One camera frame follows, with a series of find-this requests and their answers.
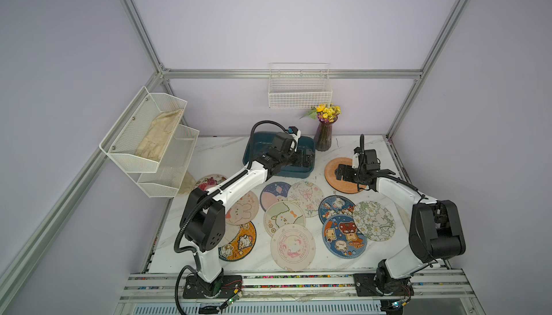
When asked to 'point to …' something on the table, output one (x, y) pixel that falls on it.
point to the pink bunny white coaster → (292, 247)
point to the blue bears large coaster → (343, 238)
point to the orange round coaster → (340, 185)
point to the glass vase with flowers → (326, 115)
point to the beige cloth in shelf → (157, 135)
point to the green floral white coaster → (374, 221)
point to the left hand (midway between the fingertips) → (303, 157)
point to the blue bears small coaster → (335, 205)
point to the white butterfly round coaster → (308, 195)
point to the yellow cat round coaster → (241, 246)
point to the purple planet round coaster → (274, 193)
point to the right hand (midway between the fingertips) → (339, 172)
